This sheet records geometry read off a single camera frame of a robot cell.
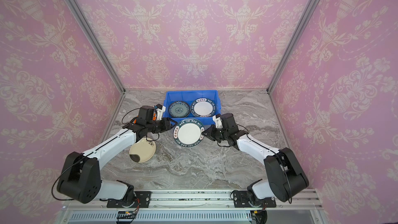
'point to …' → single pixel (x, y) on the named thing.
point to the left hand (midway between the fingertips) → (175, 124)
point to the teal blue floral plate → (179, 109)
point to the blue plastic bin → (171, 96)
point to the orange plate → (135, 121)
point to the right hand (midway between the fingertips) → (202, 132)
